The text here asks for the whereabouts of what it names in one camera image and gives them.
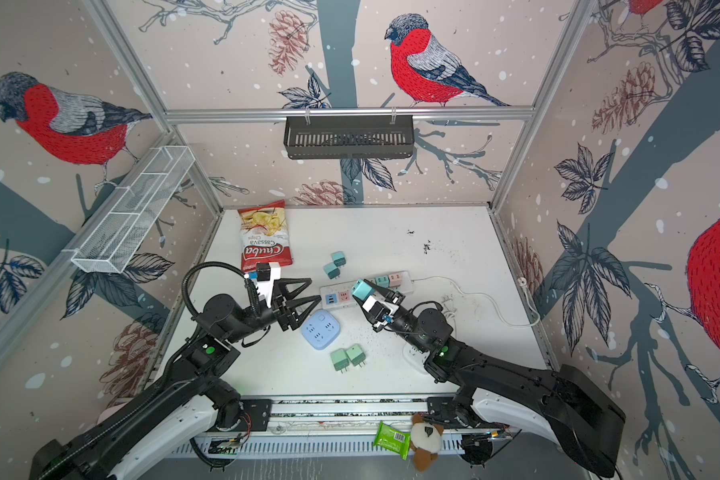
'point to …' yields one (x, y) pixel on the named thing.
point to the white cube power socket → (415, 355)
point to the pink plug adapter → (395, 279)
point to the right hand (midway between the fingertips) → (360, 289)
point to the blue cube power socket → (320, 329)
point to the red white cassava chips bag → (264, 235)
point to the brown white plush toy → (425, 441)
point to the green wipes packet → (390, 438)
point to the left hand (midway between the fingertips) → (312, 294)
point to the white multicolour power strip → (340, 296)
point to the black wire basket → (347, 137)
